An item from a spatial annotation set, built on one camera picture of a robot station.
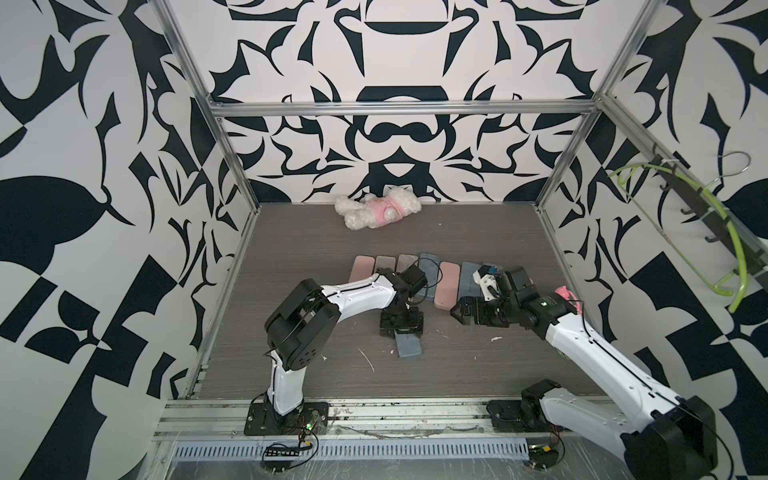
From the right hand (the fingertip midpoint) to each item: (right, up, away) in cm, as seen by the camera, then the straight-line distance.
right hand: (463, 308), depth 80 cm
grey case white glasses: (-6, +10, +21) cm, 24 cm away
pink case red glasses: (-28, +9, +19) cm, 35 cm away
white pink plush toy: (-25, +28, +26) cm, 46 cm away
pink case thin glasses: (-2, +2, +14) cm, 14 cm away
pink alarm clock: (+30, +3, +3) cm, 30 cm away
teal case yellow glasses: (-14, +10, +21) cm, 28 cm away
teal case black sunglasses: (-21, +11, +21) cm, 31 cm away
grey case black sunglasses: (+4, +11, -5) cm, 12 cm away
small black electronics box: (+16, -32, -10) cm, 37 cm away
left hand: (-14, -8, +6) cm, 17 cm away
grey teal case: (-14, -11, +3) cm, 18 cm away
